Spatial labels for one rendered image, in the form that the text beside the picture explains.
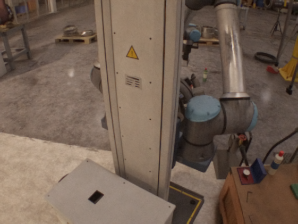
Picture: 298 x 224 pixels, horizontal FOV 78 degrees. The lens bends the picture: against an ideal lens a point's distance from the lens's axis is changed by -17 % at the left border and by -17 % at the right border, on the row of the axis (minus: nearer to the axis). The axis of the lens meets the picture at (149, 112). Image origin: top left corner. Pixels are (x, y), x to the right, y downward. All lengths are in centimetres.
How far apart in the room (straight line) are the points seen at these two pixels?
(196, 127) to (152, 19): 48
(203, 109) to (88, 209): 68
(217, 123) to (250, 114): 17
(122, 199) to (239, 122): 64
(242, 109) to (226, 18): 43
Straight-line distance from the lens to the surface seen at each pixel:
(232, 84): 100
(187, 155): 103
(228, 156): 250
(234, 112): 98
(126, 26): 78
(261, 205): 162
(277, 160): 172
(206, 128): 93
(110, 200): 106
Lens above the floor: 173
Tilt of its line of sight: 36 degrees down
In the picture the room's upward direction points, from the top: straight up
